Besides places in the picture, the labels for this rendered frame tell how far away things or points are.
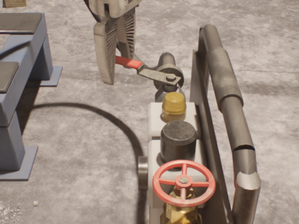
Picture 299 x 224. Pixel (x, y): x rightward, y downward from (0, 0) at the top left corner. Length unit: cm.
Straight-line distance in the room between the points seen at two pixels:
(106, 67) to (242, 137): 33
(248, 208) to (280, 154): 89
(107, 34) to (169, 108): 17
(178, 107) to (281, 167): 71
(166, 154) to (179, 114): 10
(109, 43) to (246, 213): 38
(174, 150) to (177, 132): 2
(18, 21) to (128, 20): 80
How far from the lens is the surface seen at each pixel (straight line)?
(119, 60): 76
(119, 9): 67
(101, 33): 70
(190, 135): 55
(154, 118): 66
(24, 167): 128
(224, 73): 56
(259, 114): 149
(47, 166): 128
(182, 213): 51
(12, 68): 124
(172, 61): 83
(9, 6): 234
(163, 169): 51
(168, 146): 55
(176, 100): 63
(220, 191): 50
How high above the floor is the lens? 86
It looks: 36 degrees down
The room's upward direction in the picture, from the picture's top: straight up
